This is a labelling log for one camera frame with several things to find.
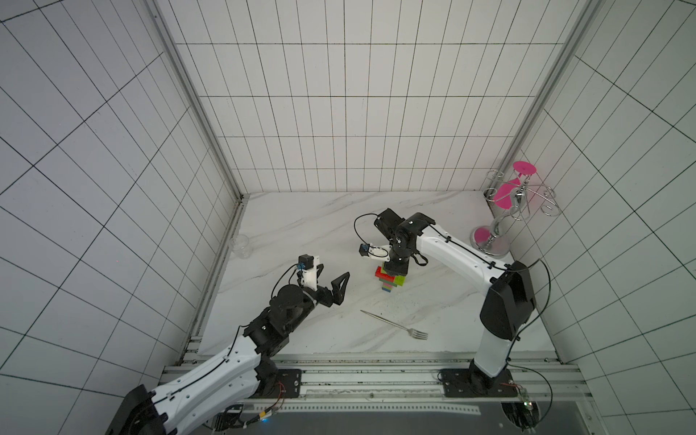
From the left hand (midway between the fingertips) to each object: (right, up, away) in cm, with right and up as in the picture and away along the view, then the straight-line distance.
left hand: (333, 274), depth 77 cm
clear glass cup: (-37, +5, +24) cm, 44 cm away
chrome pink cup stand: (+57, +23, +7) cm, 62 cm away
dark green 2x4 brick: (+17, -5, +9) cm, 20 cm away
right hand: (+19, +3, +9) cm, 21 cm away
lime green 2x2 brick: (+21, -3, +7) cm, 22 cm away
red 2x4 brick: (+15, -2, +6) cm, 17 cm away
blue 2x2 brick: (+17, -8, +13) cm, 23 cm away
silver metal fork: (+26, -19, +5) cm, 32 cm away
